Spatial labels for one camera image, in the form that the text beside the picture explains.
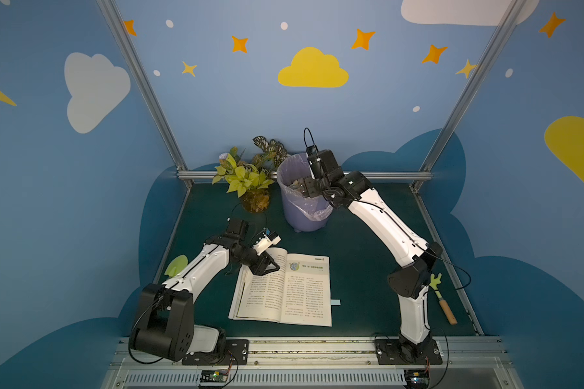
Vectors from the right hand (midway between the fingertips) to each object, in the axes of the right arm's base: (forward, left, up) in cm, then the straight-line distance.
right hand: (318, 176), depth 80 cm
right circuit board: (-52, -33, -33) cm, 69 cm away
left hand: (-21, +14, -22) cm, 34 cm away
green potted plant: (+3, +25, -6) cm, 26 cm away
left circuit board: (-55, +29, -32) cm, 70 cm away
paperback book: (-29, +5, -31) cm, 42 cm away
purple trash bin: (-7, +4, -12) cm, 14 cm away
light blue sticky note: (-31, -8, -31) cm, 45 cm away
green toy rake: (-21, -46, -32) cm, 60 cm away
